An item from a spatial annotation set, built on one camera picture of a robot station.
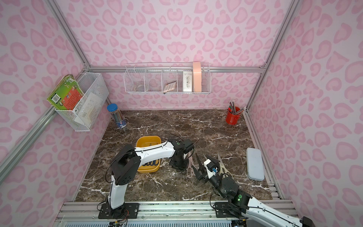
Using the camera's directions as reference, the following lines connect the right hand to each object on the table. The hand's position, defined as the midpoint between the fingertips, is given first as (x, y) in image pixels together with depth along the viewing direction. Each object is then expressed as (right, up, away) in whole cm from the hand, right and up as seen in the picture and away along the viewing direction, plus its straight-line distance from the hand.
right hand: (200, 161), depth 74 cm
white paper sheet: (-64, +29, +10) cm, 71 cm away
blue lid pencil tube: (-55, +25, +25) cm, 66 cm away
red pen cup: (+28, +25, +33) cm, 50 cm away
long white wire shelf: (-23, +53, +33) cm, 67 cm away
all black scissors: (+2, -9, +14) cm, 17 cm away
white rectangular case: (+35, -7, +12) cm, 38 cm away
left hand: (-9, -8, +13) cm, 17 cm away
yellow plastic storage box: (-35, +7, +26) cm, 45 cm away
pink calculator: (-18, +44, +20) cm, 52 cm away
